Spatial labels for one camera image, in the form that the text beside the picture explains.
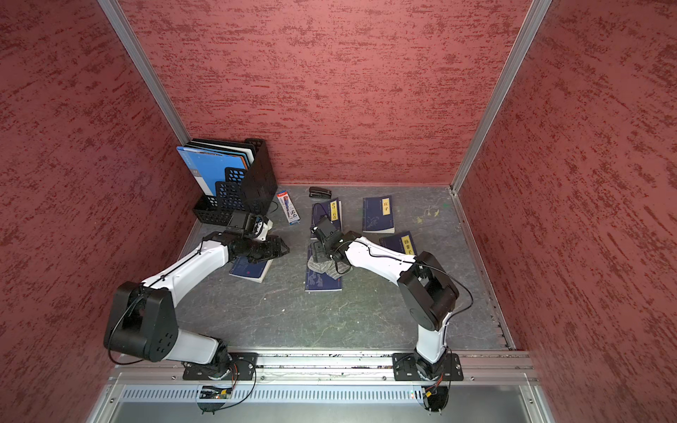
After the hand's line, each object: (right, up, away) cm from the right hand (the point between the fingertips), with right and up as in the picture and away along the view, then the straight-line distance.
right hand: (324, 254), depth 90 cm
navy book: (-25, -6, +1) cm, 26 cm away
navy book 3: (+21, +13, +20) cm, 32 cm away
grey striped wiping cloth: (+4, -2, -14) cm, 14 cm away
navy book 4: (+29, +3, +10) cm, 31 cm away
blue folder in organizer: (-40, +31, +1) cm, 51 cm away
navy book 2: (+1, +16, +20) cm, 26 cm away
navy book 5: (-1, -10, 0) cm, 10 cm away
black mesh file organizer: (-32, +28, +2) cm, 42 cm away
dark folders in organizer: (-31, +38, 0) cm, 49 cm away
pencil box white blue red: (-16, +15, +20) cm, 30 cm away
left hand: (-15, 0, -3) cm, 15 cm away
